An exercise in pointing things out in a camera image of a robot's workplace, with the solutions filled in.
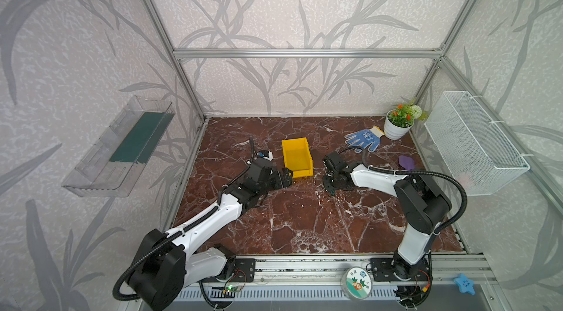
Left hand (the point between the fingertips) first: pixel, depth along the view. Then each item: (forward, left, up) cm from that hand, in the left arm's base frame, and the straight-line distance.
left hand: (285, 175), depth 83 cm
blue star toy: (-34, -59, -10) cm, 69 cm away
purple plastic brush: (+14, -57, -12) cm, 60 cm away
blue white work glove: (+29, -39, -13) cm, 50 cm away
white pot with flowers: (+29, -53, +1) cm, 60 cm away
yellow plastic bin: (+16, -5, -11) cm, 20 cm away
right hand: (+4, -18, -13) cm, 23 cm away
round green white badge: (-34, -22, -3) cm, 41 cm away
